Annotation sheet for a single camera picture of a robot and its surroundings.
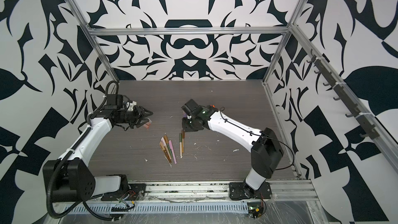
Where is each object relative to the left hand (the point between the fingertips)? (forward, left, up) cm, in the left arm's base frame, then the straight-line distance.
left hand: (151, 113), depth 82 cm
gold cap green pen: (-8, -6, -16) cm, 19 cm away
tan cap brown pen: (-12, -5, -16) cm, 21 cm away
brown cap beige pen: (-9, -16, -16) cm, 24 cm away
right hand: (-6, -17, -3) cm, 19 cm away
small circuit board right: (-42, -49, -18) cm, 67 cm away
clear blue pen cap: (-4, 0, -1) cm, 4 cm away
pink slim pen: (-14, -10, -17) cm, 24 cm away
